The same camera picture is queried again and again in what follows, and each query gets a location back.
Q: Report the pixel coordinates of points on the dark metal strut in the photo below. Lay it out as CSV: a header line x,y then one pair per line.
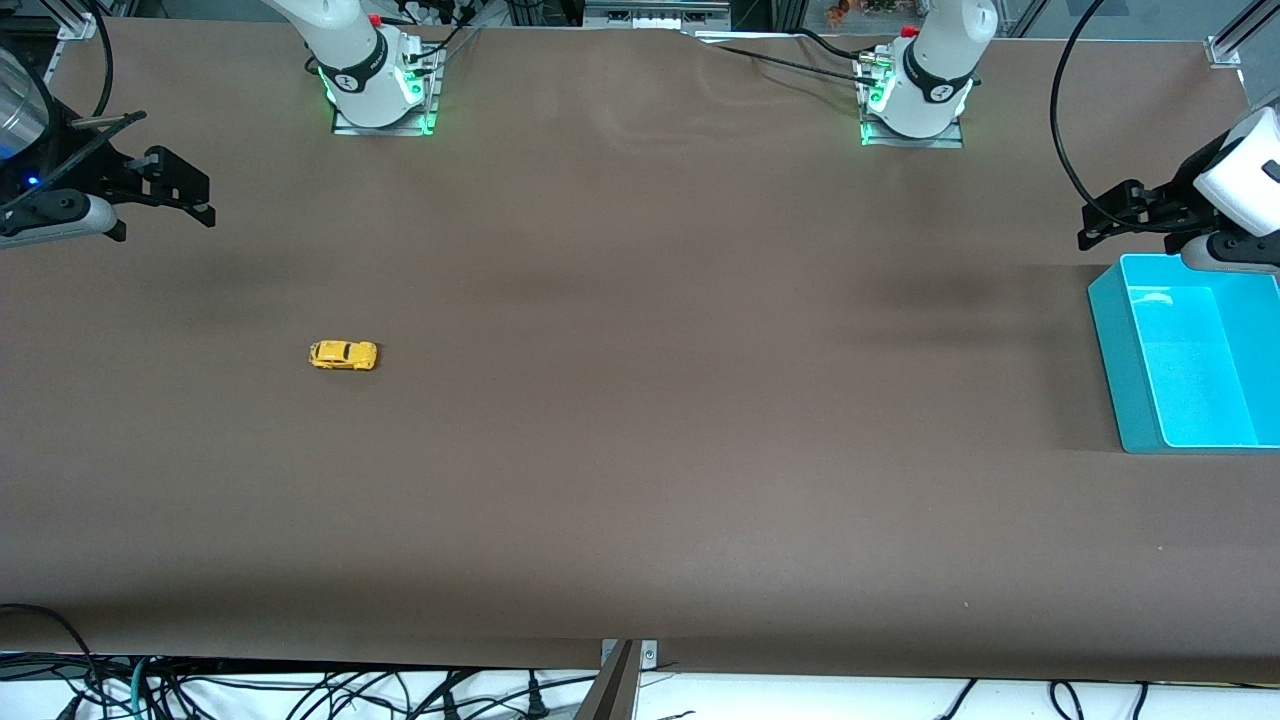
x,y
610,695

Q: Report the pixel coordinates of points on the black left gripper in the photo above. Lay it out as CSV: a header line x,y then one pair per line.
x,y
1166,201

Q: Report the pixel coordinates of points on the grey power strip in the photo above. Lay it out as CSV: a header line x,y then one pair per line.
x,y
655,15

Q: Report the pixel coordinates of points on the small metal edge bracket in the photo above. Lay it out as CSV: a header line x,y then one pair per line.
x,y
650,655

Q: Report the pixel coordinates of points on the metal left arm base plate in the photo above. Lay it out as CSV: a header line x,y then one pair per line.
x,y
915,143

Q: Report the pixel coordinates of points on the aluminium frame corner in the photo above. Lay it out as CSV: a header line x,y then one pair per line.
x,y
1225,50
78,25

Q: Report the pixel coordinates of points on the small orange object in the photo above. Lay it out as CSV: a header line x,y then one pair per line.
x,y
838,10

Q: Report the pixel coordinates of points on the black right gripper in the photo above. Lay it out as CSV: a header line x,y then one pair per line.
x,y
100,170

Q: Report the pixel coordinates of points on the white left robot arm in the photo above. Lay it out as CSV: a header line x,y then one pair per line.
x,y
935,60

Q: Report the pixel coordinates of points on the yellow toy beetle car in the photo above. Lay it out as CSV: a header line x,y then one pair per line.
x,y
343,355

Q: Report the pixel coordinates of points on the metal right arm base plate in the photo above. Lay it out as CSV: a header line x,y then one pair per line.
x,y
385,131

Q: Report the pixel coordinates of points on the teal plastic bin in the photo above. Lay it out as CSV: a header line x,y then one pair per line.
x,y
1200,400

